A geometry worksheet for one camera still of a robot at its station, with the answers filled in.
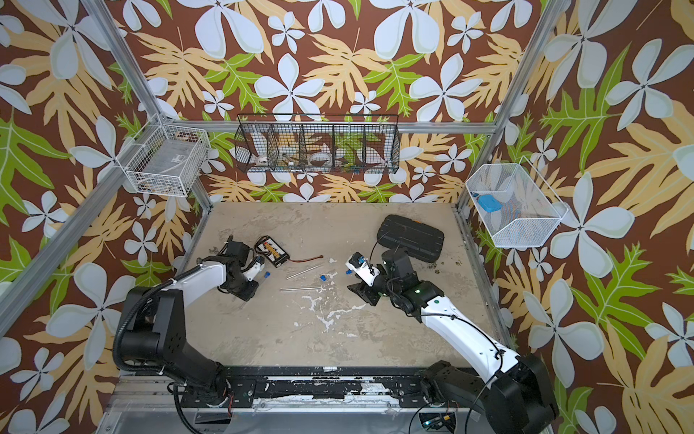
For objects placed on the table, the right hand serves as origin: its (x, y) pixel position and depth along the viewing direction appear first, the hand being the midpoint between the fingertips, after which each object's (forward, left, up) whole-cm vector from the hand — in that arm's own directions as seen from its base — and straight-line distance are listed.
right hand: (353, 278), depth 79 cm
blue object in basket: (+22, -44, +9) cm, 51 cm away
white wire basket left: (+32, +60, +19) cm, 71 cm away
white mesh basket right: (+15, -53, +13) cm, 56 cm away
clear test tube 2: (+5, +18, -17) cm, 26 cm away
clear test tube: (+12, +17, -16) cm, 26 cm away
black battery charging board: (+18, +29, -14) cm, 37 cm away
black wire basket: (+47, +13, +16) cm, 51 cm away
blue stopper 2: (+10, +11, -17) cm, 22 cm away
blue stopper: (+10, +32, -15) cm, 37 cm away
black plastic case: (+21, -25, -9) cm, 34 cm away
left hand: (+5, +37, -14) cm, 40 cm away
